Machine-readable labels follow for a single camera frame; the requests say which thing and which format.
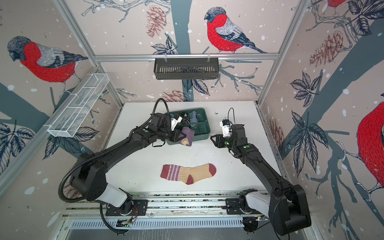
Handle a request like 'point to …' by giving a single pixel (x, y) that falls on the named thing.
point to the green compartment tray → (202, 128)
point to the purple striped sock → (187, 140)
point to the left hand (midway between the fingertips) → (184, 135)
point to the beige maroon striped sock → (187, 175)
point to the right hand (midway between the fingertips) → (213, 138)
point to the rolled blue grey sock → (194, 118)
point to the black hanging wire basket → (186, 68)
